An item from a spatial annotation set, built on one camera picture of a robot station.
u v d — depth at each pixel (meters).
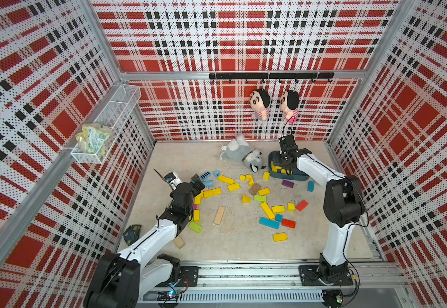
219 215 0.89
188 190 0.64
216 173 1.04
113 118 0.81
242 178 1.04
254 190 0.96
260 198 0.96
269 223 0.89
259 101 0.91
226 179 1.04
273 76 0.89
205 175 1.04
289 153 0.74
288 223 0.90
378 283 0.74
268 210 0.91
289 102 0.95
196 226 0.86
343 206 0.52
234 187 1.01
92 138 0.63
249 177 1.02
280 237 0.85
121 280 0.40
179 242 0.80
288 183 1.01
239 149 1.07
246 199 0.94
